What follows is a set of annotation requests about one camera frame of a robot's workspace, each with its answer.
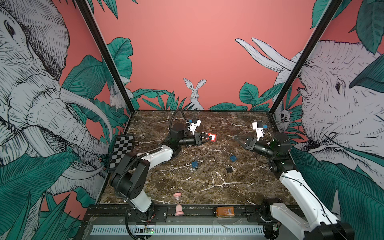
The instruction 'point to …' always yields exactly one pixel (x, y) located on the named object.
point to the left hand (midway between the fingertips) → (212, 138)
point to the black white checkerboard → (123, 145)
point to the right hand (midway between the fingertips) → (235, 139)
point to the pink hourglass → (178, 208)
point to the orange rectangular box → (225, 211)
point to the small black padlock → (229, 169)
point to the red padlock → (213, 136)
